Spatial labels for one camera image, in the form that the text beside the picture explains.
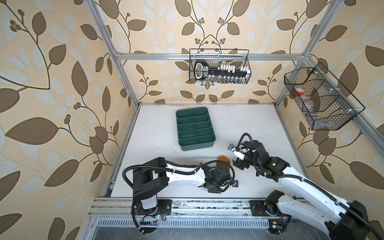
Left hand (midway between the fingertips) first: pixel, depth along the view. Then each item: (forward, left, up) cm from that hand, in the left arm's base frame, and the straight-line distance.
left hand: (220, 182), depth 81 cm
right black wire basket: (+30, -50, +33) cm, 66 cm away
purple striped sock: (+10, +23, -2) cm, 25 cm away
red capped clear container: (+40, -42, +31) cm, 66 cm away
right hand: (+13, -10, +10) cm, 19 cm away
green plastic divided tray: (+31, +15, +5) cm, 35 cm away
